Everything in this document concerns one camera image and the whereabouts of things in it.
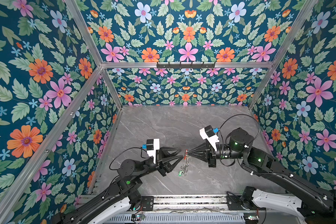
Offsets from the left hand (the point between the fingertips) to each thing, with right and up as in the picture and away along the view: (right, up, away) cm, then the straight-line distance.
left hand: (182, 155), depth 50 cm
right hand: (+3, 0, +3) cm, 5 cm away
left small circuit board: (-22, -37, +21) cm, 48 cm away
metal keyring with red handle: (+1, -7, +6) cm, 9 cm away
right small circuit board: (+36, -38, +21) cm, 56 cm away
